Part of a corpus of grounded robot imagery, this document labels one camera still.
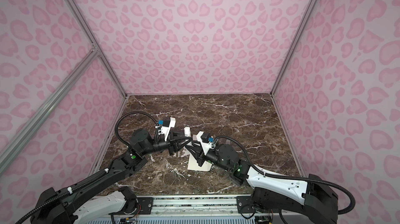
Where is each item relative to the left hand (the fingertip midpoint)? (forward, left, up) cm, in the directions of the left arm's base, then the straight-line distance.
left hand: (192, 137), depth 64 cm
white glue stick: (+1, +2, +2) cm, 3 cm away
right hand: (-2, +2, -4) cm, 5 cm away
